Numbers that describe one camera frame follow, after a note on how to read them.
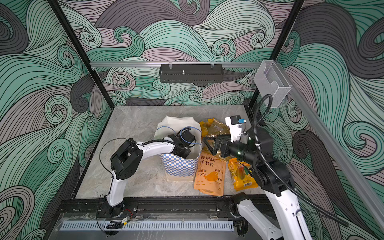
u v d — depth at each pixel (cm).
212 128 97
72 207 74
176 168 70
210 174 82
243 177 78
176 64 94
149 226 70
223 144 48
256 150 38
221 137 49
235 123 49
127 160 51
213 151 49
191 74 96
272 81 78
